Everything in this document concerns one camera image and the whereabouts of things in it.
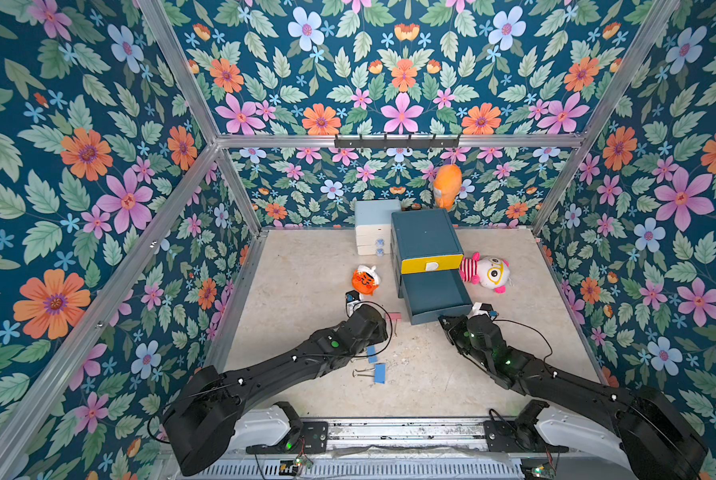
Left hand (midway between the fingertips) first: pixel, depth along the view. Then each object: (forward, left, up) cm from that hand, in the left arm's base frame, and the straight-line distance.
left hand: (385, 324), depth 82 cm
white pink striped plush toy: (+18, -37, -4) cm, 41 cm away
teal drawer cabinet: (+22, -13, +8) cm, 27 cm away
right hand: (+1, -14, +1) cm, 14 cm away
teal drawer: (+8, -15, 0) cm, 18 cm away
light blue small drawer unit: (+36, +1, +4) cm, 36 cm away
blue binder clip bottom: (-10, +2, -11) cm, 15 cm away
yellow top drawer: (+13, -14, +9) cm, 21 cm away
